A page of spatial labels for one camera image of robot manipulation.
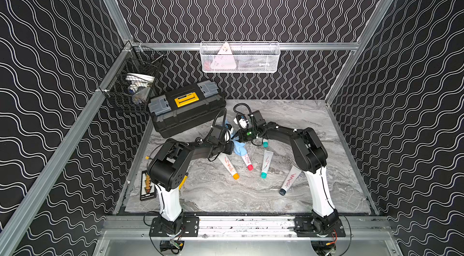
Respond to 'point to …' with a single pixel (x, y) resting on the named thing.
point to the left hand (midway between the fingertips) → (231, 142)
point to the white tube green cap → (265, 143)
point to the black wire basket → (133, 83)
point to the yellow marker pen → (183, 182)
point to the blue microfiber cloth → (240, 147)
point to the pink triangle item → (224, 58)
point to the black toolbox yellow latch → (186, 108)
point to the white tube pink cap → (248, 162)
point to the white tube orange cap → (225, 160)
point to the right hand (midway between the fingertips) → (232, 139)
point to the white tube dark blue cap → (293, 176)
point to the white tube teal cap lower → (267, 157)
